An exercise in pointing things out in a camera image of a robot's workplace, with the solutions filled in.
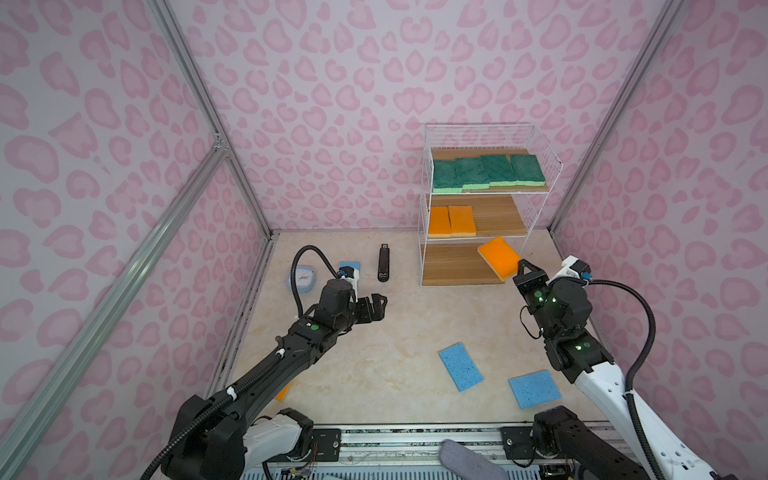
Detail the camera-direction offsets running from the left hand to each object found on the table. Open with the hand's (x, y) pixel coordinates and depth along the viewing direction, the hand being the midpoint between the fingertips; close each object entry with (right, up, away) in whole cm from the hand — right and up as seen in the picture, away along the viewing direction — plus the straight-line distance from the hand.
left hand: (376, 295), depth 82 cm
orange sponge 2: (+24, +21, +4) cm, 32 cm away
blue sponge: (-10, +8, +28) cm, 31 cm away
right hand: (+34, +11, -10) cm, 37 cm away
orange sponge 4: (-26, -27, 0) cm, 38 cm away
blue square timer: (-26, +3, +21) cm, 33 cm away
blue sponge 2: (+24, -21, +3) cm, 32 cm away
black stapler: (+1, +8, +27) cm, 28 cm away
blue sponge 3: (+42, -25, -1) cm, 49 cm away
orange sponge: (+18, +20, +4) cm, 28 cm away
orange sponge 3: (+32, +10, -5) cm, 34 cm away
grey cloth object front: (+21, -37, -13) cm, 44 cm away
